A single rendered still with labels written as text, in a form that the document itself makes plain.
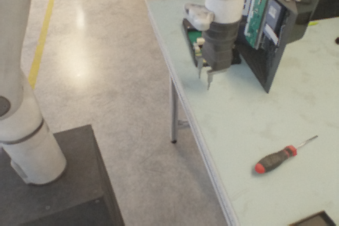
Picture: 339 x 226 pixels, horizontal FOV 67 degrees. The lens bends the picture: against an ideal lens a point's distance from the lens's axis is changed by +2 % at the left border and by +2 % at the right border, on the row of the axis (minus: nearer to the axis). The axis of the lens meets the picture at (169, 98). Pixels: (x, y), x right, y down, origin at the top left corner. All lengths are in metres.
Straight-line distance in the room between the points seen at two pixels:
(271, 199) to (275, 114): 0.21
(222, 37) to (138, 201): 1.21
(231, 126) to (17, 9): 0.44
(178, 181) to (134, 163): 0.31
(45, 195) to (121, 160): 1.06
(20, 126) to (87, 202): 0.24
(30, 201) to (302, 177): 0.59
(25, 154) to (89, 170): 0.17
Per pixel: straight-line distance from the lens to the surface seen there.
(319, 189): 0.54
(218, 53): 0.56
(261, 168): 0.50
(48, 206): 0.69
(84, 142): 0.76
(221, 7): 0.51
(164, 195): 1.58
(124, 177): 1.66
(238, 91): 0.66
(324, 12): 1.08
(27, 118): 0.58
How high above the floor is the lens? 1.43
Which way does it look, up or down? 44 degrees down
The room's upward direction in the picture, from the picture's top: 1 degrees counter-clockwise
